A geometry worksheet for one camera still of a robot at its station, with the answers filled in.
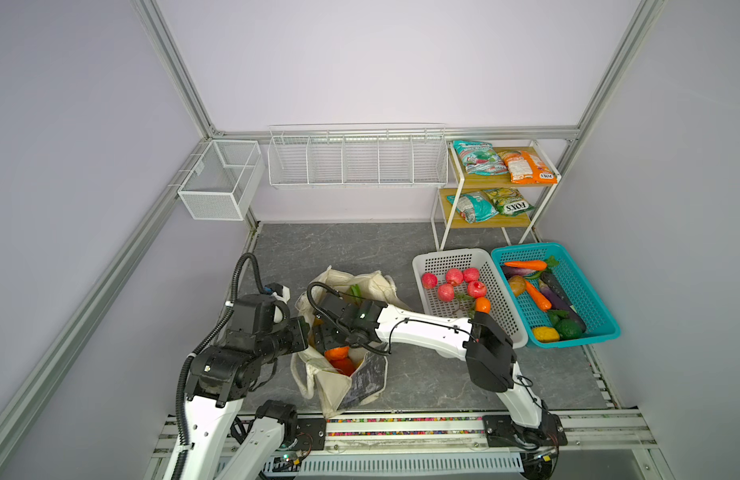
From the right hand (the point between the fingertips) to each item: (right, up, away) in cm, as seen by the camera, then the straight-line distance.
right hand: (326, 341), depth 81 cm
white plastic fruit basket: (+42, +14, +18) cm, 48 cm away
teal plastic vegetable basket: (+76, +14, +15) cm, 79 cm away
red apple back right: (+45, +17, +18) cm, 52 cm away
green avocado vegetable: (+69, +2, +4) cm, 69 cm away
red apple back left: (+31, +15, +16) cm, 38 cm away
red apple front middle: (+39, +16, +17) cm, 46 cm away
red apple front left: (+36, +12, +13) cm, 40 cm away
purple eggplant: (+73, +7, +13) cm, 74 cm away
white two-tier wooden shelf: (+52, +44, +7) cm, 68 cm away
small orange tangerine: (+46, +8, +10) cm, 48 cm away
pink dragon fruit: (+8, +13, +8) cm, 17 cm away
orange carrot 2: (+66, +9, +15) cm, 69 cm away
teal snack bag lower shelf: (+46, +40, +18) cm, 64 cm away
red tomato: (+7, -1, -15) cm, 17 cm away
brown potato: (+60, +14, +16) cm, 63 cm away
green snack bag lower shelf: (+59, +41, +21) cm, 75 cm away
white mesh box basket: (-39, +49, +21) cm, 66 cm away
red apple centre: (+46, +12, +14) cm, 50 cm away
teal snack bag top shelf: (+45, +53, +8) cm, 70 cm away
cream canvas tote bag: (+5, -7, -14) cm, 17 cm away
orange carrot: (+68, +20, +21) cm, 74 cm away
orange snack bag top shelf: (+57, +48, +4) cm, 75 cm away
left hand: (-1, +6, -13) cm, 15 cm away
